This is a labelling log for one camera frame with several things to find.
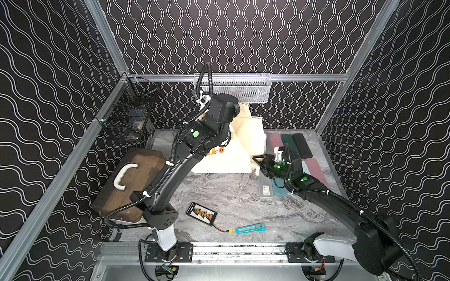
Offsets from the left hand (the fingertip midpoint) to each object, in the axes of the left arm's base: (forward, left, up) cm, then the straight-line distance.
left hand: (223, 99), depth 62 cm
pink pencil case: (+4, -53, -48) cm, 72 cm away
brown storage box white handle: (-14, +38, -31) cm, 51 cm away
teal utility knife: (-29, -15, -49) cm, 59 cm away
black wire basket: (+16, +51, -24) cm, 58 cm away
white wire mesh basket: (+41, -12, -20) cm, 47 cm away
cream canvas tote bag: (+5, -12, -27) cm, 30 cm away
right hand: (-5, -14, -27) cm, 31 cm away
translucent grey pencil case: (-8, -23, -47) cm, 53 cm away
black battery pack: (-24, +8, -47) cm, 54 cm away
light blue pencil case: (+5, -46, -47) cm, 66 cm away
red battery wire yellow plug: (-31, -5, -49) cm, 58 cm away
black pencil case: (+21, -50, -49) cm, 73 cm away
